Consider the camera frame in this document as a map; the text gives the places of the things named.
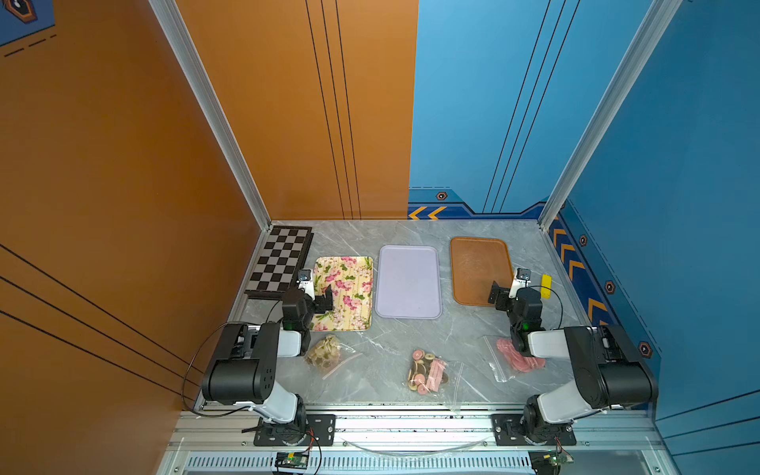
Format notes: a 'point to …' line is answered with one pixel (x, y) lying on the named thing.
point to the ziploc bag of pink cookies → (507, 361)
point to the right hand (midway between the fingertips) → (510, 284)
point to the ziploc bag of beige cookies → (329, 354)
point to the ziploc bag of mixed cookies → (433, 376)
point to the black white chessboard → (277, 270)
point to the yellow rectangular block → (545, 286)
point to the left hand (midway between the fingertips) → (316, 282)
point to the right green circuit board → (549, 461)
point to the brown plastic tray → (476, 264)
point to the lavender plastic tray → (409, 282)
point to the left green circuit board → (292, 460)
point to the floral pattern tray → (352, 281)
